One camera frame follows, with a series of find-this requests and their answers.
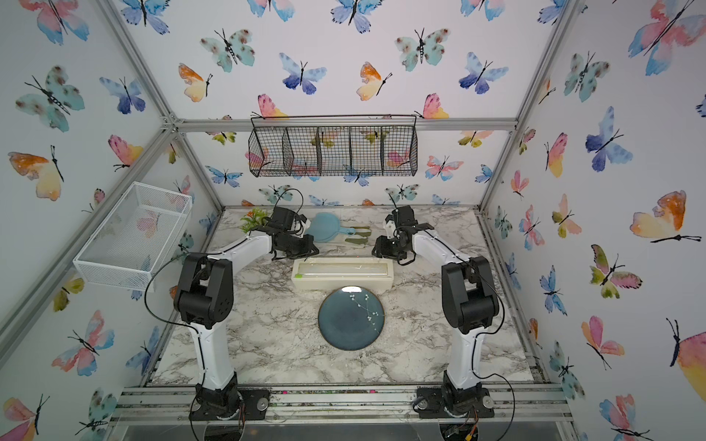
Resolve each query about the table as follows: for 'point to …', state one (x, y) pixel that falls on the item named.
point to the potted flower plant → (253, 220)
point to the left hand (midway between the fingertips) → (322, 247)
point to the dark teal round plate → (351, 318)
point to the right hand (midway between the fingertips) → (379, 250)
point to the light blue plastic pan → (325, 227)
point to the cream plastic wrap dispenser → (336, 273)
